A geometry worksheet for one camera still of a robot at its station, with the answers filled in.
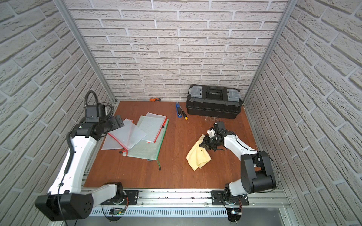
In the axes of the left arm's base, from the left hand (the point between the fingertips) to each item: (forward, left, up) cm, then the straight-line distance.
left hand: (115, 119), depth 75 cm
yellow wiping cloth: (-12, -47, -20) cm, 53 cm away
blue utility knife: (+23, -35, -21) cm, 47 cm away
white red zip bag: (+14, -14, -25) cm, 32 cm away
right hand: (-6, -49, -19) cm, 53 cm away
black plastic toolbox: (+23, -59, -7) cm, 64 cm away
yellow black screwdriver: (+23, -39, -24) cm, 51 cm away
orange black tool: (+42, -14, -25) cm, 51 cm away
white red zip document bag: (+4, +3, -25) cm, 26 cm away
